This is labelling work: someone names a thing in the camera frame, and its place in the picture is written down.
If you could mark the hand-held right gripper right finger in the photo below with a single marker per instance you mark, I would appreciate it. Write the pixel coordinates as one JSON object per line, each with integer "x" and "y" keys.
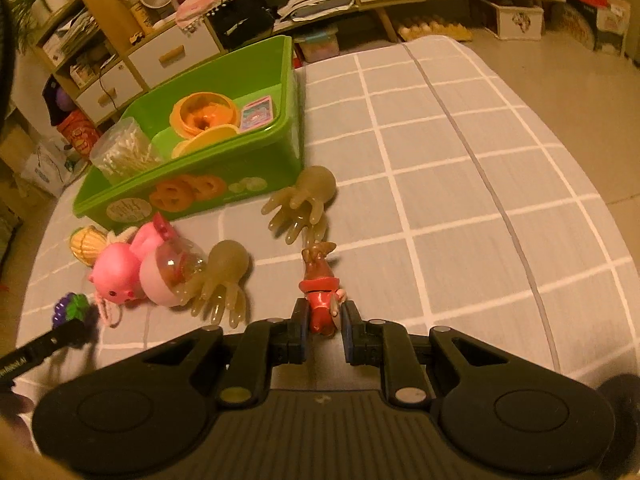
{"x": 347, "y": 340}

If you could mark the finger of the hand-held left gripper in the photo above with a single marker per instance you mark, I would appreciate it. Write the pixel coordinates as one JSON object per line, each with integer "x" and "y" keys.
{"x": 60, "y": 342}

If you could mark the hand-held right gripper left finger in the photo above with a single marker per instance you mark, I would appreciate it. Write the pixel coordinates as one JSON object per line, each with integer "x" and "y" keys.
{"x": 300, "y": 332}

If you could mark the purple toy grapes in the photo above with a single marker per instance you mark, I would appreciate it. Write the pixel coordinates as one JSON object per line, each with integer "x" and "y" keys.
{"x": 70, "y": 307}

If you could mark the small red figurine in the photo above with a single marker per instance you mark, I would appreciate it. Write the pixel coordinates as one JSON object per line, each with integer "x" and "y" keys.
{"x": 320, "y": 280}

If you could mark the pink toy pig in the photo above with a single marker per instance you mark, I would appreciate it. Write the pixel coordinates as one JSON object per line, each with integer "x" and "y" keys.
{"x": 117, "y": 267}

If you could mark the translucent rubber toy hand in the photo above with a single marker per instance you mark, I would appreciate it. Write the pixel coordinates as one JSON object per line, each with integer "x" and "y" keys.
{"x": 227, "y": 265}
{"x": 312, "y": 187}

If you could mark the yellow toy corn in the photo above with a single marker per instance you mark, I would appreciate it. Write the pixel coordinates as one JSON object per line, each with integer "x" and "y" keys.
{"x": 87, "y": 245}

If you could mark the pink capsule ball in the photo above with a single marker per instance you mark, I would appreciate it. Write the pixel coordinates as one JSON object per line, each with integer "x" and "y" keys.
{"x": 157, "y": 280}

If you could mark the green plastic storage box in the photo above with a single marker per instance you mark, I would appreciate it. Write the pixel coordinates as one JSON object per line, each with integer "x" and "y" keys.
{"x": 280, "y": 160}

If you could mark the clear cotton swab jar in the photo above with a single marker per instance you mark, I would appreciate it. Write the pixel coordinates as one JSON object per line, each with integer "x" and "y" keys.
{"x": 125, "y": 152}

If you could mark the small card box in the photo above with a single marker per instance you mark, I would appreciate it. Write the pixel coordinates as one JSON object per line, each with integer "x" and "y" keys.
{"x": 257, "y": 115}

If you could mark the orange pumpkin-shaped container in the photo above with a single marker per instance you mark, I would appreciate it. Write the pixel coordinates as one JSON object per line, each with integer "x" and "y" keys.
{"x": 200, "y": 110}

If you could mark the white plastic bag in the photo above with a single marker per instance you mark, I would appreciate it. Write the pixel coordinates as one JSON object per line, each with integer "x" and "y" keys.
{"x": 45, "y": 167}

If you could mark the grey checkered blanket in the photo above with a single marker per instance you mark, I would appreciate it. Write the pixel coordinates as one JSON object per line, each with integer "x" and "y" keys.
{"x": 450, "y": 185}

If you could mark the red printed bag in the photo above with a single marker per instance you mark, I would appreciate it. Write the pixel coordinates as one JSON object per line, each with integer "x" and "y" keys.
{"x": 80, "y": 132}

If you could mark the purple ball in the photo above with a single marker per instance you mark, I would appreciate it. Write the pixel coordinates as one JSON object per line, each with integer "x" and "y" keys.
{"x": 65, "y": 99}

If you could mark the clear storage bin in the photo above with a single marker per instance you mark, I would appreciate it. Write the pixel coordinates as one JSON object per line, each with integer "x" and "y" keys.
{"x": 317, "y": 45}

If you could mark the black bag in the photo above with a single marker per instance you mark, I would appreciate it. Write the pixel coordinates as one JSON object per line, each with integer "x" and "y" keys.
{"x": 242, "y": 22}

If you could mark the egg tray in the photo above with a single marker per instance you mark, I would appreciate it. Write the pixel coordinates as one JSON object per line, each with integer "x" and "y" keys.
{"x": 432, "y": 27}

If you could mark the pile of folded cloths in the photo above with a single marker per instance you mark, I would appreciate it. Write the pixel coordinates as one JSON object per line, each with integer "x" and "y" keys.
{"x": 315, "y": 0}

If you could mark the white printed box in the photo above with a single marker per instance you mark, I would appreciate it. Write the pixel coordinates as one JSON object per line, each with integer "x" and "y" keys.
{"x": 517, "y": 20}

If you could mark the cardboard box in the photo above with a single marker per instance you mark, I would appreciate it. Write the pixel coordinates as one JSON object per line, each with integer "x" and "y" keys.
{"x": 612, "y": 25}

